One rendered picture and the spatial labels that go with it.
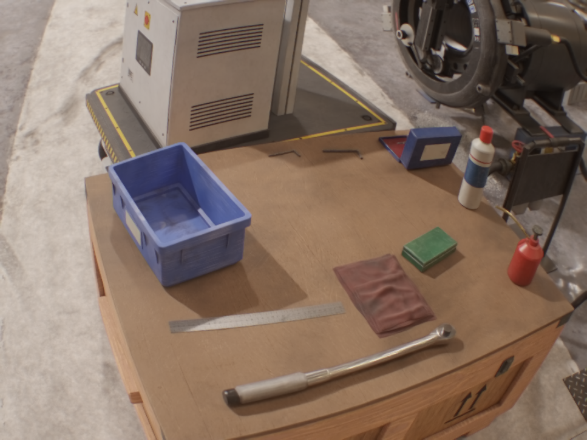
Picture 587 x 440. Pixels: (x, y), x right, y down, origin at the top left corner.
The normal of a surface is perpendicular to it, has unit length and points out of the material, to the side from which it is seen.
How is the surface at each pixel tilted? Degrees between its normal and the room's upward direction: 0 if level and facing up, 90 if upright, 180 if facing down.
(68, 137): 0
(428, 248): 0
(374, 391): 0
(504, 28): 90
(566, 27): 51
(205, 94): 90
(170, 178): 90
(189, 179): 90
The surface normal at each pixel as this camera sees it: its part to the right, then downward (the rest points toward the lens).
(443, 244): 0.12, -0.77
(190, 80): 0.52, 0.58
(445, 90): -0.91, 0.17
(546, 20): 0.37, -0.07
